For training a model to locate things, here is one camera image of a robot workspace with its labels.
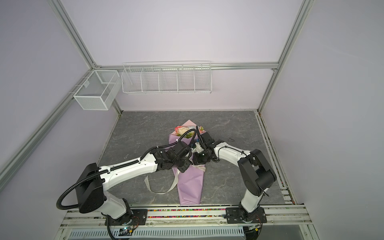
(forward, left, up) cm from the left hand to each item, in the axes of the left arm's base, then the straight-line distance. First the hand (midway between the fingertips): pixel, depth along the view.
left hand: (186, 163), depth 80 cm
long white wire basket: (+57, +12, +17) cm, 60 cm away
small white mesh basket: (+48, +56, +14) cm, 75 cm away
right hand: (+3, -4, -7) cm, 9 cm away
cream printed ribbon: (+1, -8, -7) cm, 11 cm away
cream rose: (+26, +3, -4) cm, 26 cm away
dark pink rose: (+30, +7, -8) cm, 32 cm away
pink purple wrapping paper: (-7, -1, -8) cm, 11 cm away
